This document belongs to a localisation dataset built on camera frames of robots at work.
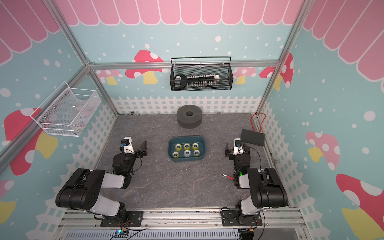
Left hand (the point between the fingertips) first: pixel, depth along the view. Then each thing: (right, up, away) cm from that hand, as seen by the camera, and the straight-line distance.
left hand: (139, 142), depth 89 cm
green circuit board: (-3, -43, -17) cm, 46 cm away
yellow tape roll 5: (+35, -8, +8) cm, 36 cm away
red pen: (+53, -20, -1) cm, 57 cm away
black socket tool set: (+25, +37, 0) cm, 44 cm away
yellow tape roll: (+22, -4, +11) cm, 25 cm away
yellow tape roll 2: (+28, -4, +11) cm, 30 cm away
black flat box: (+75, +2, +19) cm, 78 cm away
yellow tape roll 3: (+33, -4, +11) cm, 35 cm away
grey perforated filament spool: (+28, +17, +23) cm, 41 cm away
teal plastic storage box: (+24, 0, +14) cm, 28 cm away
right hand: (+58, 0, +1) cm, 58 cm away
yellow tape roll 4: (+21, -9, +7) cm, 24 cm away
